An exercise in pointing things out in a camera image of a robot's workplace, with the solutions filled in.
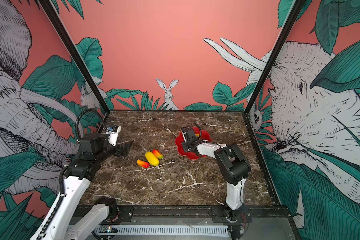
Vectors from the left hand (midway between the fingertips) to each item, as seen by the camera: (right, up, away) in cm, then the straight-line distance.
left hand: (122, 137), depth 73 cm
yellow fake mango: (+11, -15, +17) cm, 25 cm away
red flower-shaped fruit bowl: (+45, -1, +30) cm, 54 cm away
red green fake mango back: (+14, -13, +20) cm, 28 cm away
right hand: (+32, -4, +25) cm, 40 cm away
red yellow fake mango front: (+6, -17, +16) cm, 24 cm away
